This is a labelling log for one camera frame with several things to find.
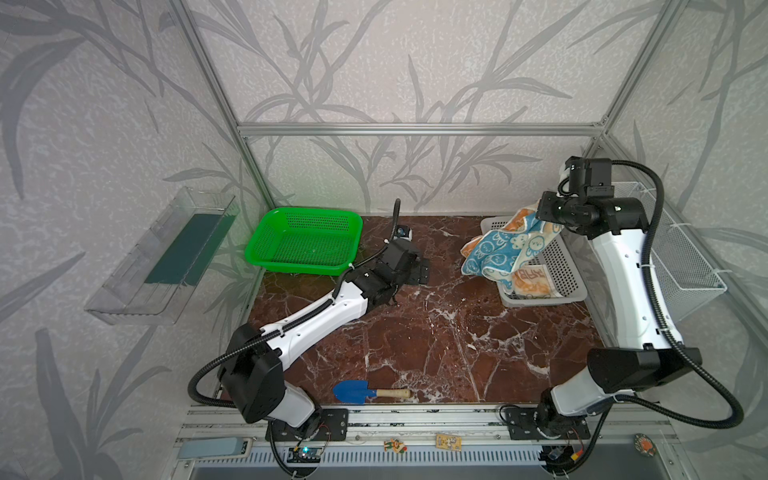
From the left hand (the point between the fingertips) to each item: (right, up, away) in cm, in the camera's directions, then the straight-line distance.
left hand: (417, 253), depth 81 cm
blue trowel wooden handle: (-16, -37, -2) cm, 40 cm away
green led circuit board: (-28, -48, -10) cm, 56 cm away
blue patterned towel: (+25, 0, +7) cm, 26 cm away
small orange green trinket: (-6, -46, -10) cm, 47 cm away
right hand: (+32, +15, -7) cm, 36 cm away
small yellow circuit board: (+7, -45, -10) cm, 46 cm away
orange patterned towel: (+38, -10, +16) cm, 42 cm away
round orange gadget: (+54, -45, -10) cm, 71 cm away
